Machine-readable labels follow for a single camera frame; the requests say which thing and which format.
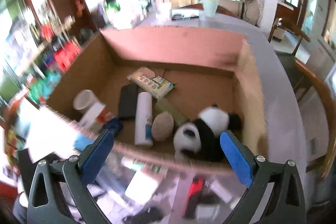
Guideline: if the dark red black lighter stick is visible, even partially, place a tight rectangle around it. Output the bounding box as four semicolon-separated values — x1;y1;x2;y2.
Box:
183;177;205;219

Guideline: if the black white panda plush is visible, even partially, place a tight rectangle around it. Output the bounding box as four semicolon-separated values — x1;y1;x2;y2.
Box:
173;105;242;162

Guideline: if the white spray bottle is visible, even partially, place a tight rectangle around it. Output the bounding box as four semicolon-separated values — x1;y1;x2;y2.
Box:
134;92;153;147

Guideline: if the black device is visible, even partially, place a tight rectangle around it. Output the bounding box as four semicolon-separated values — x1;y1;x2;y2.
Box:
118;84;138;121

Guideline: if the pink round sponge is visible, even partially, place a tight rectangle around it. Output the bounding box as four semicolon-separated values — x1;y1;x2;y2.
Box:
151;111;174;141

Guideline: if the green bag roll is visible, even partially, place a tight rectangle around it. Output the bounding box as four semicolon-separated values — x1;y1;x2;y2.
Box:
155;98;190;127

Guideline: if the white paper cup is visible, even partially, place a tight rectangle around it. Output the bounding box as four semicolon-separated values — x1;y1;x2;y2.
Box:
73;89;100;114

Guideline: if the wooden chair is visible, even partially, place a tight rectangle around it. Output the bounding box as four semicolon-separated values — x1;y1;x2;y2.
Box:
268;18;311;56
294;60;335;180

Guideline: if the large red cardboard box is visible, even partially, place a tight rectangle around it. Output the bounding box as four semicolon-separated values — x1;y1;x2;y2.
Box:
47;26;268;155

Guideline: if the green wet wipes pack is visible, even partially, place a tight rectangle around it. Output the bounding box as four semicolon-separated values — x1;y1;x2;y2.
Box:
127;67;175;100

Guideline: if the light green bucket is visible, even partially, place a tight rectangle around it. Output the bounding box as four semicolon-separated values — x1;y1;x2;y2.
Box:
201;0;219;18

